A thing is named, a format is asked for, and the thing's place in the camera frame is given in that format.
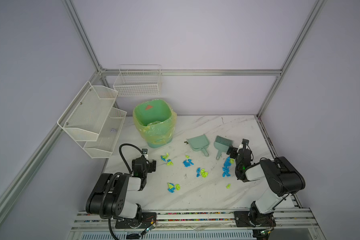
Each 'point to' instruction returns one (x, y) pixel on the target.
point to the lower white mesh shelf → (103, 147)
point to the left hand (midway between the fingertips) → (144, 161)
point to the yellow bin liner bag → (156, 120)
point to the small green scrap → (228, 186)
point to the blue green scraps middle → (201, 172)
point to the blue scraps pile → (226, 167)
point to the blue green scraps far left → (164, 157)
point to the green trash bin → (155, 120)
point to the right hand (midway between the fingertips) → (237, 145)
